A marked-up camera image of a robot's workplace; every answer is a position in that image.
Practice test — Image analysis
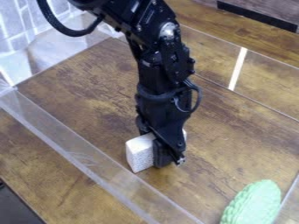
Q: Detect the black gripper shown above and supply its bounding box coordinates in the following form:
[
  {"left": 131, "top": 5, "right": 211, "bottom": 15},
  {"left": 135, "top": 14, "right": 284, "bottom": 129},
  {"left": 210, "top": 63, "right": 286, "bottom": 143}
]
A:
[{"left": 135, "top": 83, "right": 194, "bottom": 168}]

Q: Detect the white sponge block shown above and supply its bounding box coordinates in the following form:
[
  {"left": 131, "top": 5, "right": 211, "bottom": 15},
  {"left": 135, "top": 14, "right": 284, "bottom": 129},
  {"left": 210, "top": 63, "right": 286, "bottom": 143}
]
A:
[{"left": 126, "top": 133, "right": 155, "bottom": 173}]

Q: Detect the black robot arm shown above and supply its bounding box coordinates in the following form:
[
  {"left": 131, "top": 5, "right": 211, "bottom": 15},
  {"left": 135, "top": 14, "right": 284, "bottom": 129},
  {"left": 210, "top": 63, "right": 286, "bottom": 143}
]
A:
[{"left": 68, "top": 0, "right": 202, "bottom": 168}]

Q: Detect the green knitted object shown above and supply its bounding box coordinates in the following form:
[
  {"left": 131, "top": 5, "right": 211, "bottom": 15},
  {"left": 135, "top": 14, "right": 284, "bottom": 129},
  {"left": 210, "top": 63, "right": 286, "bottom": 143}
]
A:
[{"left": 219, "top": 179, "right": 282, "bottom": 224}]

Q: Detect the clear acrylic enclosure wall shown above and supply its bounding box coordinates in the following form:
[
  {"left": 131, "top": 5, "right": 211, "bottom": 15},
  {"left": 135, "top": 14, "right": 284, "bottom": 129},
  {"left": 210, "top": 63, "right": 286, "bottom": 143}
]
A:
[{"left": 0, "top": 35, "right": 299, "bottom": 224}]

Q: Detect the black cable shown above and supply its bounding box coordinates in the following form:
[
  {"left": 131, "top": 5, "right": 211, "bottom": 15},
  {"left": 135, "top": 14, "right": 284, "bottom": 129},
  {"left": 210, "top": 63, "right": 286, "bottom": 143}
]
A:
[{"left": 35, "top": 0, "right": 104, "bottom": 38}]

